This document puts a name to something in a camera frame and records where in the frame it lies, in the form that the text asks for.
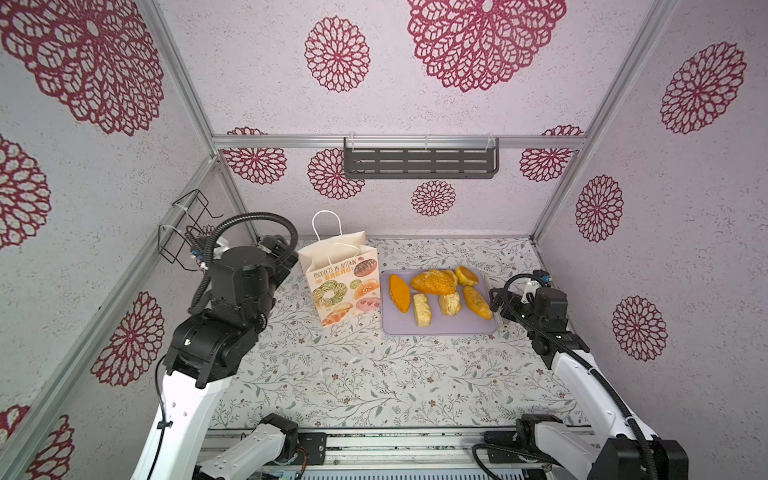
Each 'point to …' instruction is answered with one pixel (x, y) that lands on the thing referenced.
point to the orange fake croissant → (477, 303)
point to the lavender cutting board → (466, 322)
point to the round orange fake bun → (466, 277)
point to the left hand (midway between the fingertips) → (274, 257)
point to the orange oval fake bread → (400, 293)
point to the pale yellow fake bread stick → (423, 310)
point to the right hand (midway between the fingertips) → (505, 291)
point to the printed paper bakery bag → (344, 274)
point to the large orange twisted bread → (435, 282)
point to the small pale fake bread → (450, 304)
